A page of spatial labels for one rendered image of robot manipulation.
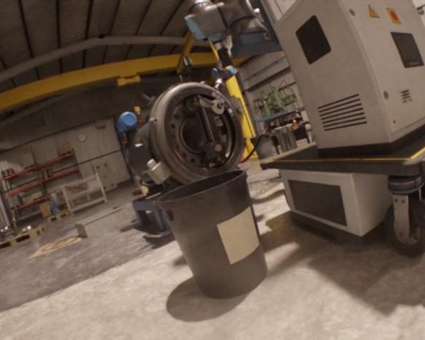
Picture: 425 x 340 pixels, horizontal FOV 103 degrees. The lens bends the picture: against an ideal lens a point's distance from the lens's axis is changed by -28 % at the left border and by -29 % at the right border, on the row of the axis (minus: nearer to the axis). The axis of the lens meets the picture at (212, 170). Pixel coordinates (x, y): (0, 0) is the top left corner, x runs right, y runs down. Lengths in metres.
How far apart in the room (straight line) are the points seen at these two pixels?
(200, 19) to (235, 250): 1.03
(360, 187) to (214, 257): 0.47
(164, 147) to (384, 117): 1.17
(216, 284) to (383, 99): 0.72
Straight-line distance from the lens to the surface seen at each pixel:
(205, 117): 1.62
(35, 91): 13.25
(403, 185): 0.67
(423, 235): 0.72
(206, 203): 0.65
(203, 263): 0.74
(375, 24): 0.78
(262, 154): 4.33
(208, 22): 1.22
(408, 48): 0.89
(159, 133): 1.44
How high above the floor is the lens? 0.47
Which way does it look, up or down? 5 degrees down
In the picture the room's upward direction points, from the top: 19 degrees counter-clockwise
